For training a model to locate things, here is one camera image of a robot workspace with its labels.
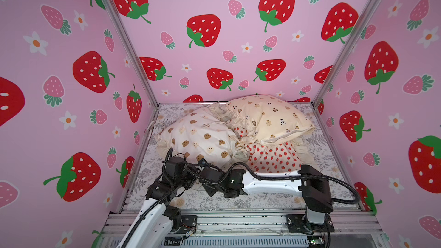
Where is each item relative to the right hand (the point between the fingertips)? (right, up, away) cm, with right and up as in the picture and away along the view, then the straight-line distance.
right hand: (203, 186), depth 75 cm
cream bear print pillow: (+29, +30, +13) cm, 44 cm away
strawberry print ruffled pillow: (+35, +11, +12) cm, 39 cm away
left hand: (0, +7, +4) cm, 8 cm away
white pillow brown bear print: (-2, +21, +15) cm, 26 cm away
